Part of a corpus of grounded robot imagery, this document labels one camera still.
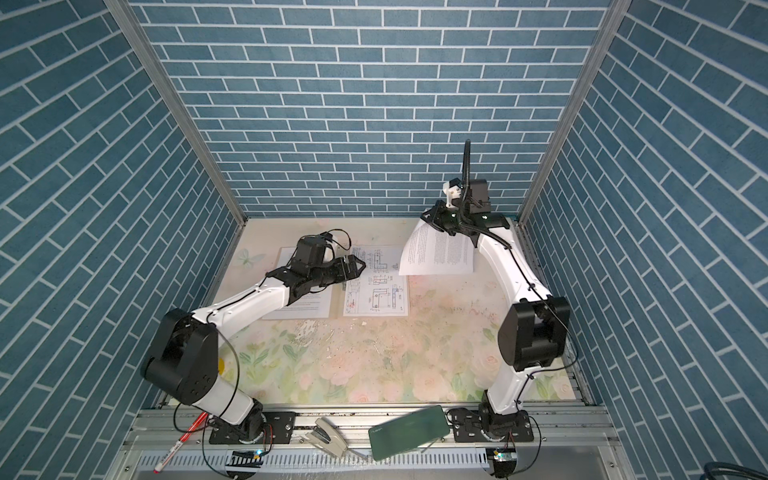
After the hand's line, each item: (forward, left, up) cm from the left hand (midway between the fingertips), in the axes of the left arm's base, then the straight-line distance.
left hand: (356, 267), depth 88 cm
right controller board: (-47, -39, -19) cm, 63 cm away
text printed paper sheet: (-4, +14, -15) cm, 21 cm away
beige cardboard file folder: (-4, +7, -14) cm, 17 cm away
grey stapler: (-41, +5, -12) cm, 43 cm away
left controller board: (-45, +25, -18) cm, 55 cm away
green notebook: (-41, -15, -14) cm, 45 cm away
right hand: (+9, -18, +14) cm, 25 cm away
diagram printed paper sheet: (+1, -6, -14) cm, 16 cm away
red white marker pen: (-37, +38, -14) cm, 55 cm away
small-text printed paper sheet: (+6, -23, +1) cm, 24 cm away
